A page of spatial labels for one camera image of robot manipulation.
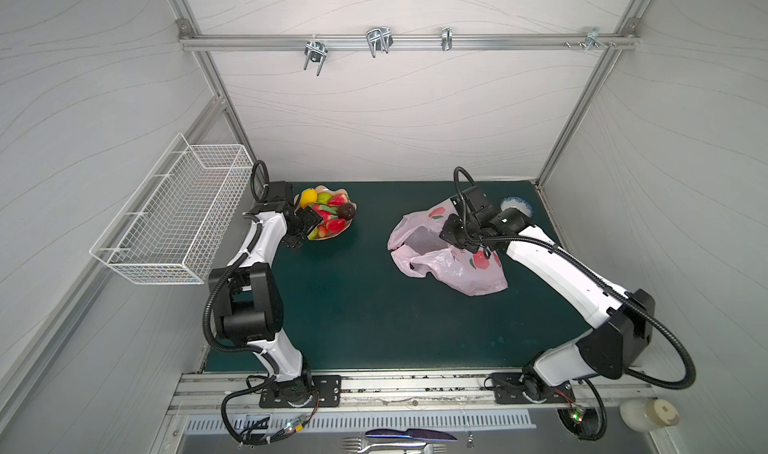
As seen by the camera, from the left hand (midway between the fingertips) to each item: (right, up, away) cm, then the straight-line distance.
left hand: (317, 223), depth 92 cm
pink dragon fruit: (+1, +3, +10) cm, 10 cm away
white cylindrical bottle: (+80, -41, -27) cm, 94 cm away
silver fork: (+32, -50, -25) cm, 64 cm away
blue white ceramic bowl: (+70, +7, +19) cm, 73 cm away
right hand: (+39, 0, -12) cm, 41 cm away
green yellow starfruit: (-2, -4, +1) cm, 4 cm away
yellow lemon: (-7, +9, +13) cm, 17 cm away
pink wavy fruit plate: (+3, +11, +18) cm, 21 cm away
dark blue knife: (+29, -48, -23) cm, 61 cm away
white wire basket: (-27, +3, -21) cm, 34 cm away
